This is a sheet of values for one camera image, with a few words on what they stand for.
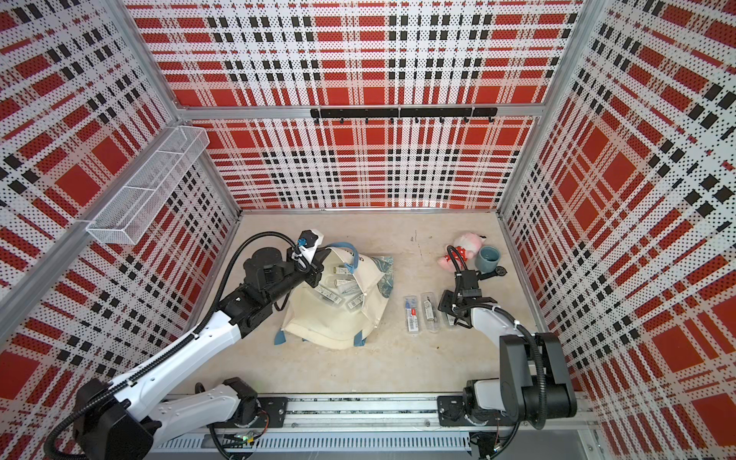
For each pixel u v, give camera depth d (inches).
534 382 16.6
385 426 28.4
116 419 14.7
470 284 28.4
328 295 36.6
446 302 32.9
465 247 39.6
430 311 35.7
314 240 24.3
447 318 35.0
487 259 38.9
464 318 25.6
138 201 28.7
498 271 39.6
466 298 27.3
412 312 35.7
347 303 36.4
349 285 37.3
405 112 34.6
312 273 25.3
